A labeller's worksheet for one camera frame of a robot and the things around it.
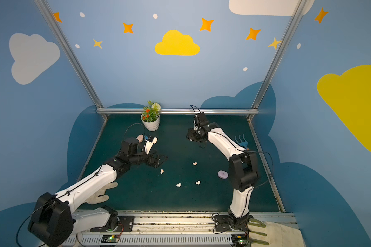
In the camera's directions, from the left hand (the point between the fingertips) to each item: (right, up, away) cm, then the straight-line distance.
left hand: (163, 154), depth 80 cm
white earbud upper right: (+18, -8, +15) cm, 25 cm away
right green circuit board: (+37, -39, -9) cm, 55 cm away
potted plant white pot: (-12, +22, +20) cm, 32 cm away
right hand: (+15, +10, +12) cm, 22 cm away
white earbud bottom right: (+19, -18, +8) cm, 27 cm away
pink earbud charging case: (-20, +7, +26) cm, 34 cm away
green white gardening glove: (+54, -37, -8) cm, 66 cm away
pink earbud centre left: (-3, -12, +12) cm, 17 cm away
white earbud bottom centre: (+8, -18, +6) cm, 21 cm away
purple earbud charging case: (+34, -13, +9) cm, 38 cm away
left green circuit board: (-24, -38, -9) cm, 46 cm away
